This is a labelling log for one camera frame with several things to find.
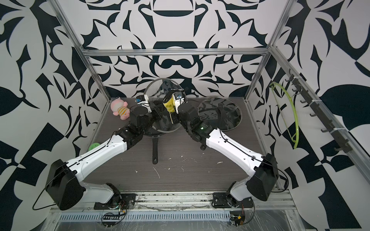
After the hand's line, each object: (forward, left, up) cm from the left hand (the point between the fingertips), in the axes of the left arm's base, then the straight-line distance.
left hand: (160, 102), depth 76 cm
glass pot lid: (+4, -37, -15) cm, 40 cm away
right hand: (-3, -8, +2) cm, 9 cm away
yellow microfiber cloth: (-5, -6, +4) cm, 9 cm away
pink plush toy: (+19, +34, -25) cm, 46 cm away
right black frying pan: (+6, -39, -18) cm, 44 cm away
